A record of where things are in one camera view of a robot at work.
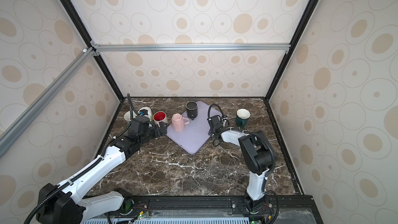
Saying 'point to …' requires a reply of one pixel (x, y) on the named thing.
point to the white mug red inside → (159, 116)
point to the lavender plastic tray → (195, 134)
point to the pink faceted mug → (178, 122)
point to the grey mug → (127, 116)
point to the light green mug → (145, 111)
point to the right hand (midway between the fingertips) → (215, 130)
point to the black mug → (192, 109)
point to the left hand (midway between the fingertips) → (165, 124)
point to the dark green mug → (242, 116)
